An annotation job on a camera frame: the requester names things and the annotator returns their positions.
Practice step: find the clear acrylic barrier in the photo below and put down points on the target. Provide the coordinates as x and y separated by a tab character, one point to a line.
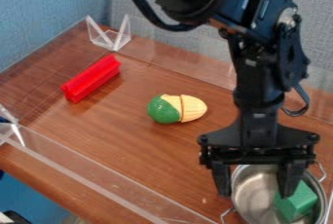
91	190
198	55

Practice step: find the clear acrylic front barrier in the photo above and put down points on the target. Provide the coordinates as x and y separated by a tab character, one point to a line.
91	190

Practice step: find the metal pot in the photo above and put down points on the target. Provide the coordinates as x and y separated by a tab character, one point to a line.
253	191

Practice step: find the green and yellow toy corn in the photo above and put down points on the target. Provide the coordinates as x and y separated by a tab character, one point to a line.
170	109

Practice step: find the clear acrylic back barrier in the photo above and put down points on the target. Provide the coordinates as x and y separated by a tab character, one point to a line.
198	55

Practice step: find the clear acrylic corner bracket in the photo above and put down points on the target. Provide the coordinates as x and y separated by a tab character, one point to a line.
108	39

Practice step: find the red plastic block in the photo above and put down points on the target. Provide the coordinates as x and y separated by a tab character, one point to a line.
86	82

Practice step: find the green block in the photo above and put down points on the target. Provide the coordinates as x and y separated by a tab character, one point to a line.
296	206

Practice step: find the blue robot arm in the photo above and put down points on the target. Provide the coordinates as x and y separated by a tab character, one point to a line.
262	30

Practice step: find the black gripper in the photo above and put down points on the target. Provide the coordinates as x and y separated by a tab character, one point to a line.
257	140

